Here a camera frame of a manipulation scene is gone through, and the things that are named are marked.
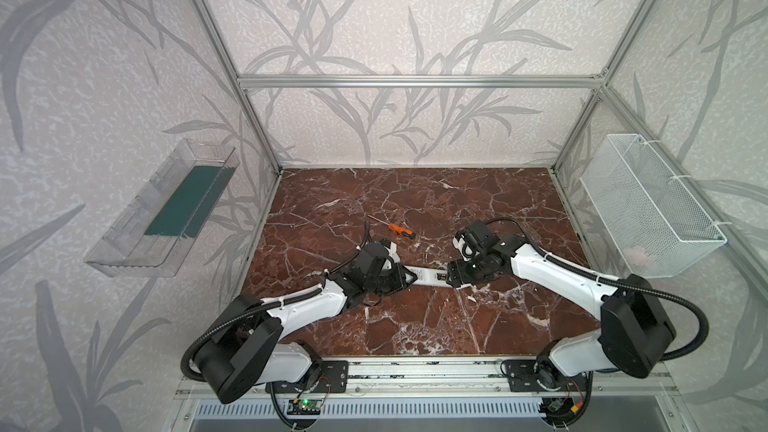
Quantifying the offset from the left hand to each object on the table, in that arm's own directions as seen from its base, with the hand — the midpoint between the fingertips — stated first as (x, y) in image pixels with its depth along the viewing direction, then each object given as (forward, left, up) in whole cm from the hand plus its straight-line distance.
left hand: (420, 272), depth 82 cm
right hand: (+2, -11, -2) cm, 11 cm away
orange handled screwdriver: (+17, +3, -8) cm, 19 cm away
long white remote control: (+1, -3, -4) cm, 5 cm away
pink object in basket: (0, -52, +13) cm, 54 cm away
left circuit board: (-30, +29, -11) cm, 43 cm away
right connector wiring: (-31, -34, -10) cm, 47 cm away
